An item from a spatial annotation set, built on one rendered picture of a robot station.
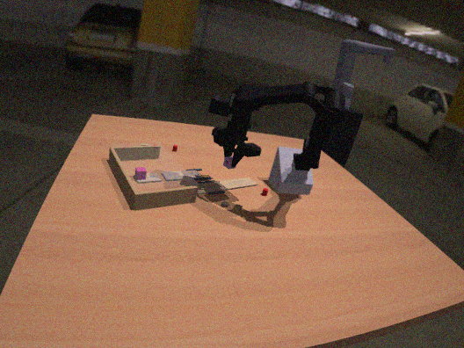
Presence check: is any pink labelled cube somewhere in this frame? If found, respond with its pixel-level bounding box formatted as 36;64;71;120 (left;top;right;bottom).
223;156;236;169

